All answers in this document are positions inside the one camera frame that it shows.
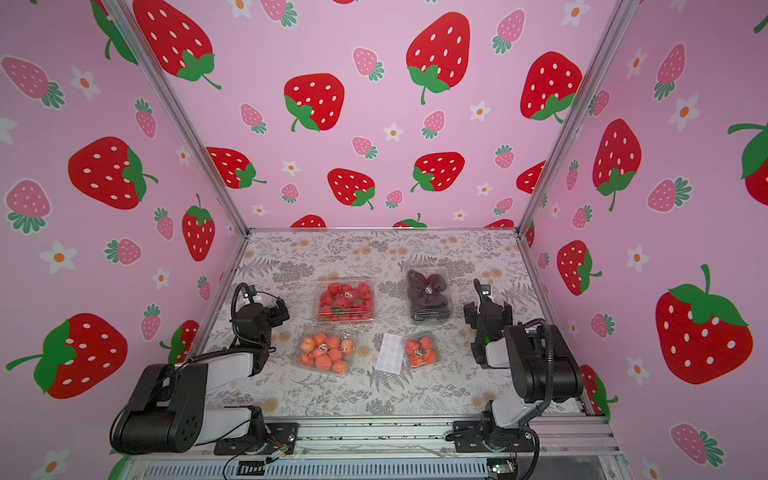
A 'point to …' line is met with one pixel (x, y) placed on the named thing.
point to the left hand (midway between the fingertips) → (266, 302)
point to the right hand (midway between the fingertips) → (488, 302)
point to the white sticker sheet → (390, 354)
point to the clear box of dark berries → (430, 295)
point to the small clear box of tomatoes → (420, 351)
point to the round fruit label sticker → (347, 295)
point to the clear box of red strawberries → (342, 300)
